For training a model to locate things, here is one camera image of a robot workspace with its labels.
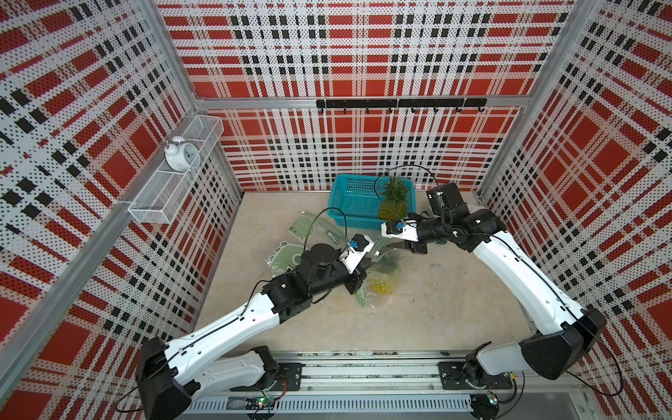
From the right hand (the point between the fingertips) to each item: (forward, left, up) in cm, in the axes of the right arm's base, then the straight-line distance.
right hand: (395, 234), depth 71 cm
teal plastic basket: (+40, +11, -29) cm, 51 cm away
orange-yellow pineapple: (-6, +3, -19) cm, 20 cm away
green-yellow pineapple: (+24, -4, -16) cm, 28 cm away
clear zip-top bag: (-3, +3, -9) cm, 9 cm away
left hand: (-7, +6, -3) cm, 9 cm away
